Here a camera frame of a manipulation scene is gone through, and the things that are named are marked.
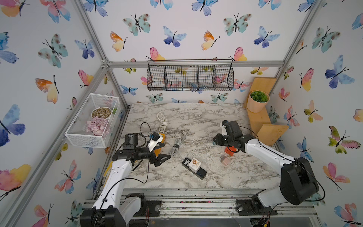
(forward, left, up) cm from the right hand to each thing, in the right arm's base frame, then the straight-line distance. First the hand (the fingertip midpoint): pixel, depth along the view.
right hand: (215, 138), depth 87 cm
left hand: (-12, +28, +6) cm, 31 cm away
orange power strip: (-6, +36, -9) cm, 38 cm away
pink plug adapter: (-10, -7, -11) cm, 17 cm away
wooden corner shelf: (+3, -32, +2) cm, 32 cm away
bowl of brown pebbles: (-3, +59, +23) cm, 64 cm away
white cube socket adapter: (-16, +12, -4) cm, 21 cm away
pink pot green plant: (+27, -30, +6) cm, 41 cm away
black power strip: (-18, +8, -10) cm, 22 cm away
